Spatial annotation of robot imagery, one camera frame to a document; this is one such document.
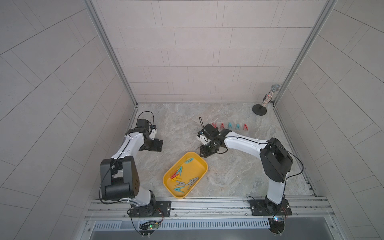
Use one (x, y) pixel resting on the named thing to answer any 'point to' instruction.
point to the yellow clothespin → (175, 179)
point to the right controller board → (277, 225)
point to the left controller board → (148, 228)
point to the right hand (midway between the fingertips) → (202, 154)
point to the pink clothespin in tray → (175, 175)
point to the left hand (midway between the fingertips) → (156, 144)
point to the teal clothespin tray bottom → (178, 189)
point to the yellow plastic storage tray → (185, 175)
